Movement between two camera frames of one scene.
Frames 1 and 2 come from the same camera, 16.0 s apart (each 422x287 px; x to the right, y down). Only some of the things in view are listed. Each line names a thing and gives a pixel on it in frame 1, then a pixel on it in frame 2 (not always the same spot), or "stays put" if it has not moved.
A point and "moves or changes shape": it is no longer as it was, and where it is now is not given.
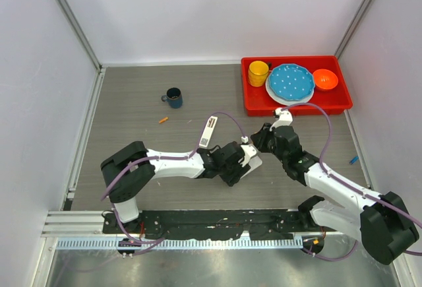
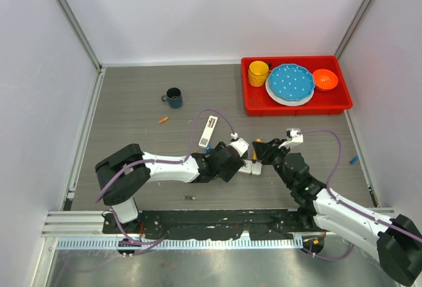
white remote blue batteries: (208, 132) stays put
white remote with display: (254, 162) moves or changes shape
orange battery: (163, 120) stays put
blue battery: (354, 159) stays put
